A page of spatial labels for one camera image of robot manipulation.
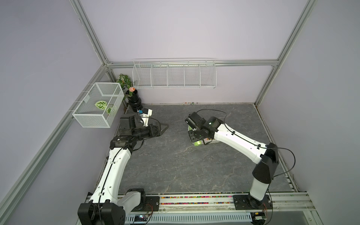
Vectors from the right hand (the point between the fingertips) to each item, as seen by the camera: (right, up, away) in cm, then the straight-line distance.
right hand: (193, 134), depth 81 cm
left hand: (-16, +5, -9) cm, 19 cm away
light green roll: (+2, -4, -5) cm, 7 cm away
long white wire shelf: (-11, +42, +20) cm, 48 cm away
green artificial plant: (-48, +35, +17) cm, 61 cm away
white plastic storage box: (+5, -1, -18) cm, 19 cm away
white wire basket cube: (-53, +16, -3) cm, 56 cm away
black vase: (-46, +23, +31) cm, 60 cm away
